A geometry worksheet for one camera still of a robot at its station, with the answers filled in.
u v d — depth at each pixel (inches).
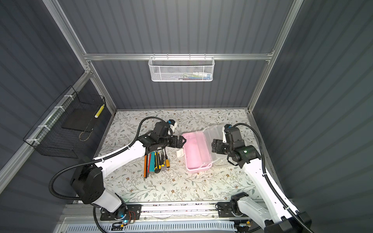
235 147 21.7
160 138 25.8
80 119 29.1
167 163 35.2
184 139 31.1
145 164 35.1
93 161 18.1
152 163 35.3
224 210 29.0
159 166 34.9
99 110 32.3
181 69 48.7
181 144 29.6
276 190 16.2
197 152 35.4
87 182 17.0
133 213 28.4
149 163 35.6
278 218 14.9
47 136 25.3
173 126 30.1
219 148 26.7
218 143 26.4
